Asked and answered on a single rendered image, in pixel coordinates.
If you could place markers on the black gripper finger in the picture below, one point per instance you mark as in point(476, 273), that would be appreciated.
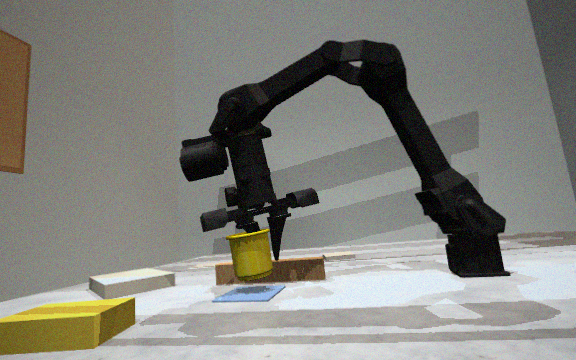
point(250, 227)
point(276, 225)

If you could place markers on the yellow flat block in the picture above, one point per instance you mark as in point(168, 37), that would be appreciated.
point(66, 326)

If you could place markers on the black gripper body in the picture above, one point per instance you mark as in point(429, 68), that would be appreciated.
point(254, 187)

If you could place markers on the brown wooden bar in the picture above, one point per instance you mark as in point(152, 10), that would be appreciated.
point(284, 270)

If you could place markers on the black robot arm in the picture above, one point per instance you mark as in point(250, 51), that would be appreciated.
point(448, 197)

